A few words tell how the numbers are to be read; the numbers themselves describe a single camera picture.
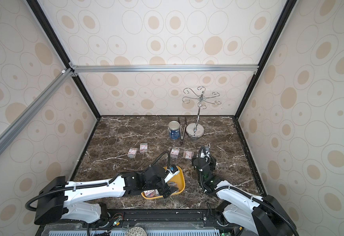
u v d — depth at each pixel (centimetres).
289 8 68
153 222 73
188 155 95
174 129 100
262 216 41
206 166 63
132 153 97
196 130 108
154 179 56
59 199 40
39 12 69
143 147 99
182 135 106
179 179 86
